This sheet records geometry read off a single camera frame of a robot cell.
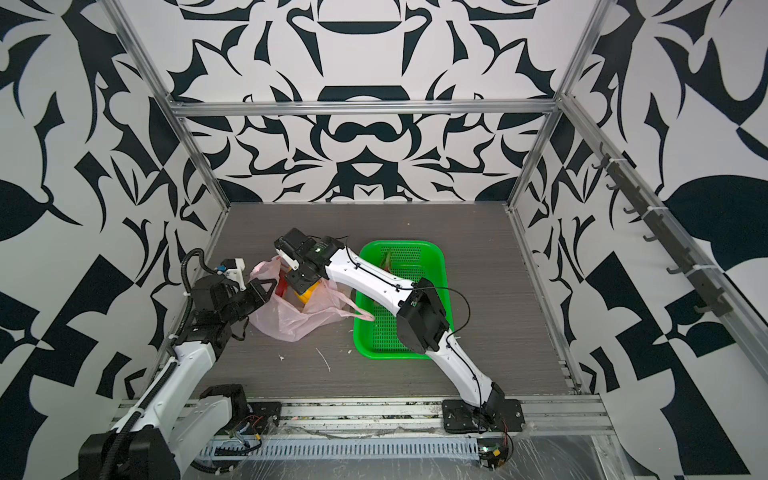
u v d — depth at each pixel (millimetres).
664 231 549
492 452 709
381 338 870
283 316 792
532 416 759
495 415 639
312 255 617
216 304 639
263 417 727
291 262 755
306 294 770
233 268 755
